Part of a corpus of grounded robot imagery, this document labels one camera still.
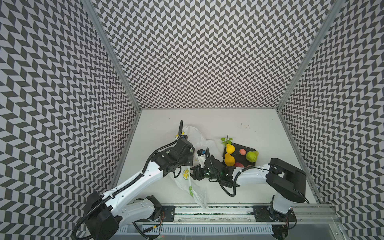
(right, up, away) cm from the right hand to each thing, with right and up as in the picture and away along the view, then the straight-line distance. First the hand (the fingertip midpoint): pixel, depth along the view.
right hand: (190, 174), depth 81 cm
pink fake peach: (+32, +10, +10) cm, 35 cm away
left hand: (0, +10, -3) cm, 10 cm away
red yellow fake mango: (+28, +4, +6) cm, 29 cm away
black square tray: (+29, +7, +8) cm, 31 cm away
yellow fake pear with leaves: (+24, +12, +10) cm, 29 cm away
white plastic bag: (+3, -7, -1) cm, 8 cm away
